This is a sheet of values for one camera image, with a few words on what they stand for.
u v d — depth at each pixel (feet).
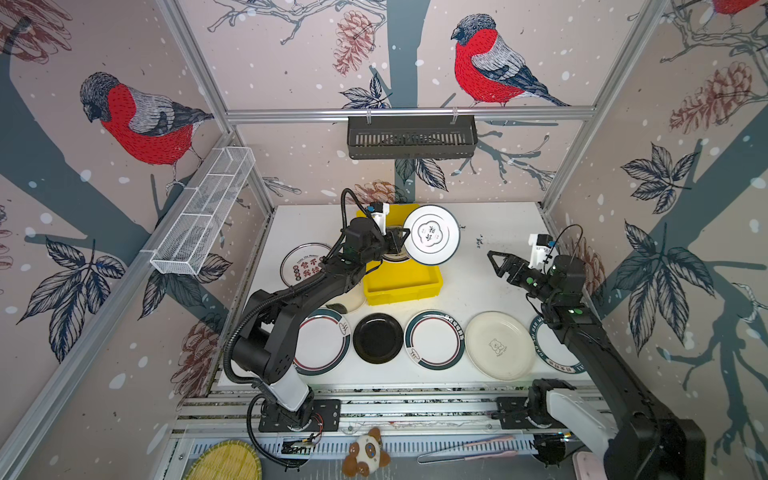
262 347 1.48
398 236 2.48
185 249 2.30
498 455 2.19
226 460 2.20
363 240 2.20
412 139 3.46
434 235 2.81
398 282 3.20
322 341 2.85
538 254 2.34
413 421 2.39
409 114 3.18
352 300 3.03
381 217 2.55
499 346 2.80
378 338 2.83
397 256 3.40
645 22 2.41
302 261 3.40
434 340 2.82
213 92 2.82
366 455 2.16
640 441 1.23
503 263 2.38
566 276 1.92
